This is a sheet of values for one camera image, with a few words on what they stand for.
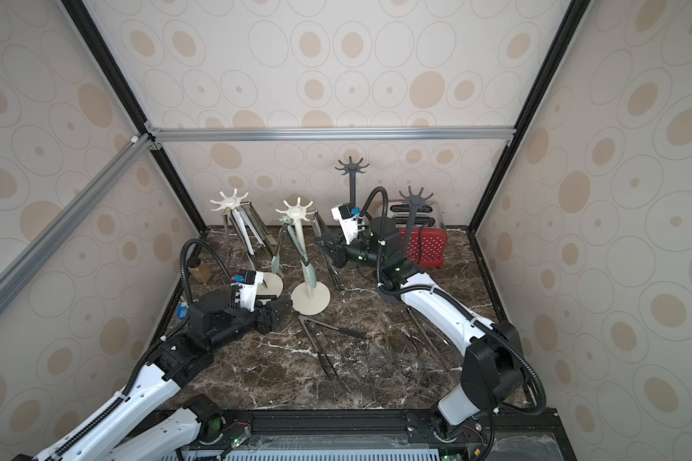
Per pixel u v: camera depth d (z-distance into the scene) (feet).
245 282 2.01
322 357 2.80
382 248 1.87
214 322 1.69
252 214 2.41
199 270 3.19
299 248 2.40
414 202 2.34
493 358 1.40
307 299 3.19
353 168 2.67
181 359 1.65
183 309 3.11
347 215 2.08
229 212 2.30
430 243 3.19
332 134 2.93
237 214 2.28
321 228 2.31
